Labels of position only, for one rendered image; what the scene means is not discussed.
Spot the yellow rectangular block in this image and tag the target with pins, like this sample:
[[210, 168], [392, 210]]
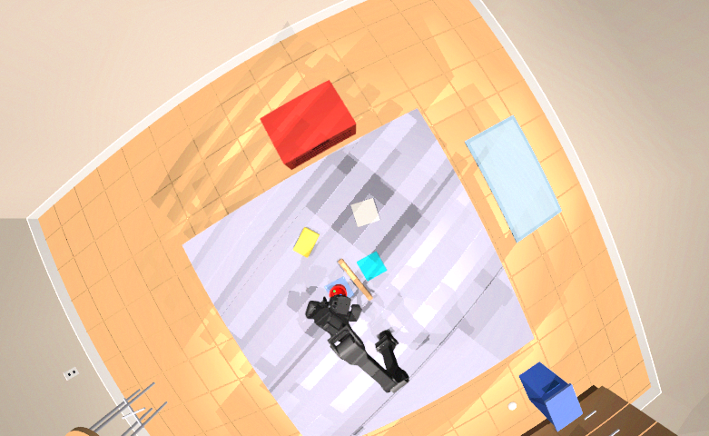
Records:
[[306, 242]]

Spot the red cup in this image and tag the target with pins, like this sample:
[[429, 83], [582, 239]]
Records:
[[340, 289]]

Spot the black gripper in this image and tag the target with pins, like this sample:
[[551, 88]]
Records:
[[314, 307]]

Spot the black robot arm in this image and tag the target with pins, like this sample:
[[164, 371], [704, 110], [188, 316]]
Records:
[[351, 348]]

